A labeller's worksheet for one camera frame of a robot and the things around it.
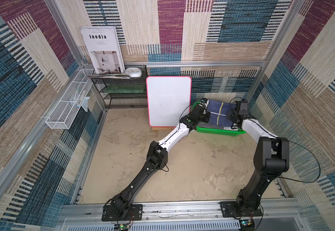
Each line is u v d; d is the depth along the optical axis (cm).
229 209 73
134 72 90
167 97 91
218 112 99
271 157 50
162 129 103
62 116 91
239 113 76
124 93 114
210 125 101
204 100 85
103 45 78
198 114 80
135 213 73
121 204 64
